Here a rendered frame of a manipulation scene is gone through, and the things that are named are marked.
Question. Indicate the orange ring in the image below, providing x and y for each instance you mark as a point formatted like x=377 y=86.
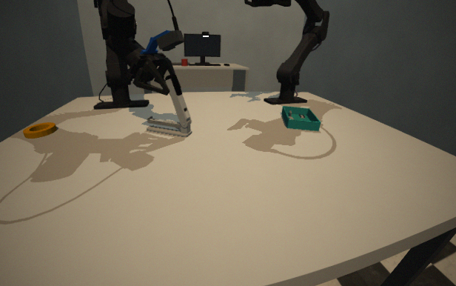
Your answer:
x=39 y=130

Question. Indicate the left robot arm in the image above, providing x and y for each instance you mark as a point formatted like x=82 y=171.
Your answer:
x=312 y=35

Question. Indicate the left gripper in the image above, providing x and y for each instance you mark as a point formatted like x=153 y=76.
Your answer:
x=268 y=3

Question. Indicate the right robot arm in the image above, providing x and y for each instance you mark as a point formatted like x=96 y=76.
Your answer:
x=119 y=15

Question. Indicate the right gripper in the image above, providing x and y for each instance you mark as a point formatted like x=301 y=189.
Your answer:
x=147 y=62

